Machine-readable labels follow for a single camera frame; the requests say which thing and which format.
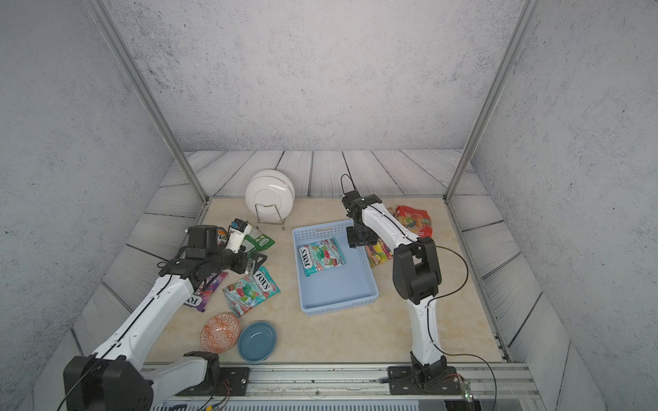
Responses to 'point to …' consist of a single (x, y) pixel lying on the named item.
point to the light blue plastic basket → (332, 276)
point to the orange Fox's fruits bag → (378, 253)
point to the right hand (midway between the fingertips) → (360, 243)
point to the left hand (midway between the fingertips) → (257, 251)
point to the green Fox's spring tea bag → (260, 242)
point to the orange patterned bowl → (219, 333)
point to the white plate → (270, 195)
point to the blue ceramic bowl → (257, 342)
